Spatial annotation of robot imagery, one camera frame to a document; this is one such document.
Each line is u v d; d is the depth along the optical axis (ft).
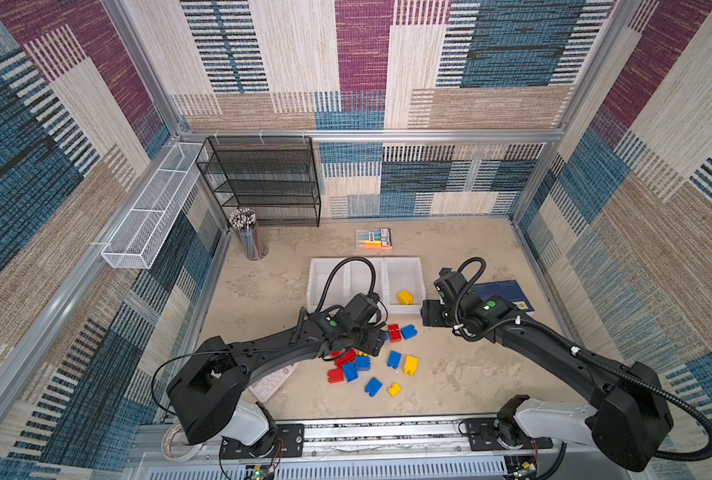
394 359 2.79
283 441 2.39
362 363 2.79
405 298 3.16
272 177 3.55
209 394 1.38
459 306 2.02
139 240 3.05
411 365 2.73
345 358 2.80
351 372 2.74
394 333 3.00
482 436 2.39
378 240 3.68
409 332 2.99
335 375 2.71
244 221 3.16
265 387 2.61
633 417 1.31
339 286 3.02
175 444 2.47
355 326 2.11
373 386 2.66
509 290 3.29
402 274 3.13
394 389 2.66
